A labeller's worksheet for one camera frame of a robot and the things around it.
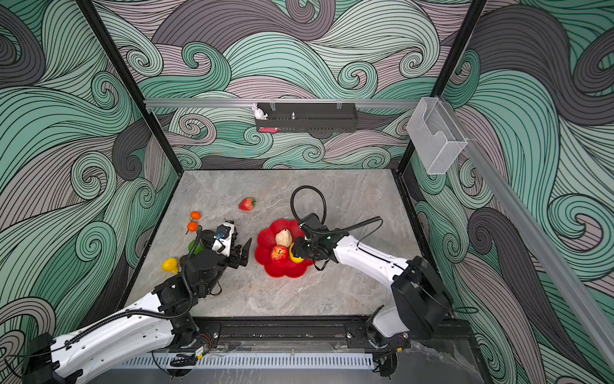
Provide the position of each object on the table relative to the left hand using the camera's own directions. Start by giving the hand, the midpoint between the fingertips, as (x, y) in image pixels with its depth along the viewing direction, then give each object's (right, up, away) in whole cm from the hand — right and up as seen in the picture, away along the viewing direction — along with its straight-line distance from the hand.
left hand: (237, 233), depth 75 cm
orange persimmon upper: (-25, +3, +26) cm, 36 cm away
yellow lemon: (+19, -10, +5) cm, 22 cm away
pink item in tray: (+8, +37, +14) cm, 40 cm away
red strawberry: (-3, +8, +28) cm, 29 cm away
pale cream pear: (+14, -4, +13) cm, 20 cm away
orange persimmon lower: (-25, -1, +22) cm, 33 cm away
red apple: (+13, -9, +10) cm, 19 cm away
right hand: (+18, -8, +8) cm, 22 cm away
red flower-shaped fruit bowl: (+6, -8, +19) cm, 22 cm away
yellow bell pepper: (-27, -13, +10) cm, 32 cm away
